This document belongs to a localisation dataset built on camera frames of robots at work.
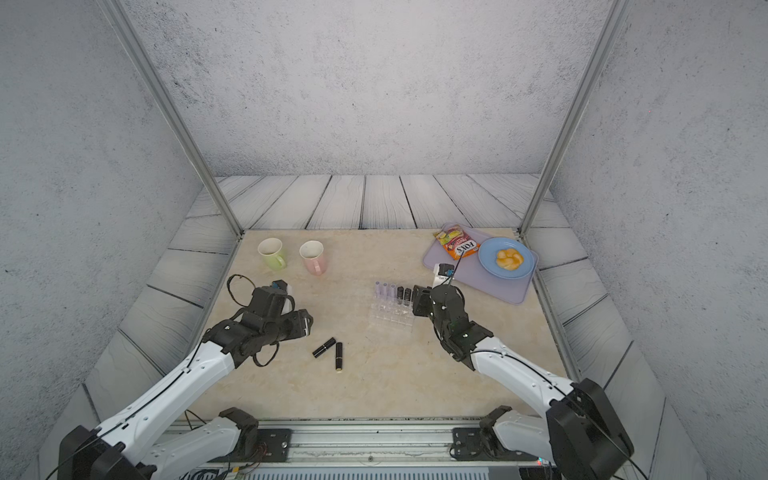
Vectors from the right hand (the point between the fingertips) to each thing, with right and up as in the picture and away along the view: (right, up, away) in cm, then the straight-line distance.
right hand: (420, 288), depth 83 cm
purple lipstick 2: (-10, -2, +11) cm, 15 cm away
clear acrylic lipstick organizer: (-7, -6, +13) cm, 16 cm away
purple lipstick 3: (-8, -3, +11) cm, 14 cm away
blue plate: (+27, +9, +29) cm, 41 cm away
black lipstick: (-5, -3, +10) cm, 12 cm away
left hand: (-30, -9, -2) cm, 31 cm away
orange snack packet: (+16, +14, +31) cm, 38 cm away
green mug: (-49, +10, +21) cm, 55 cm away
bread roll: (+34, +7, +25) cm, 43 cm away
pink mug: (-33, +8, +17) cm, 38 cm away
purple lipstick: (-12, -2, +12) cm, 18 cm away
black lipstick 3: (-27, -18, +6) cm, 33 cm away
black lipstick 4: (-23, -20, +4) cm, 31 cm away
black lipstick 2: (-3, -3, +10) cm, 11 cm away
